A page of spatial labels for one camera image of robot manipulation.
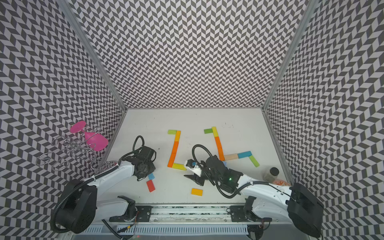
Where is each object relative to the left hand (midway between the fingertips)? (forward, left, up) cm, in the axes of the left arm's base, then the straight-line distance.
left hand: (150, 171), depth 88 cm
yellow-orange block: (+23, -14, 0) cm, 27 cm away
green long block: (+6, -63, 0) cm, 63 cm away
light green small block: (+26, -10, +3) cm, 28 cm away
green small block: (+28, -35, +1) cm, 45 cm away
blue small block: (-4, -2, +3) cm, 5 cm away
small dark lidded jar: (-6, -68, +7) cm, 68 cm away
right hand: (-6, -23, +13) cm, 27 cm away
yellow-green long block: (+3, -17, 0) cm, 17 cm away
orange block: (+16, -42, +2) cm, 45 cm away
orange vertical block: (+12, -13, +1) cm, 18 cm away
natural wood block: (+8, -49, +2) cm, 49 cm away
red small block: (-8, -2, +1) cm, 9 cm away
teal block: (+8, -56, +5) cm, 57 cm away
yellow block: (+28, -40, +1) cm, 49 cm away
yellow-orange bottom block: (-12, -27, 0) cm, 30 cm away
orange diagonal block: (+6, -11, 0) cm, 13 cm away
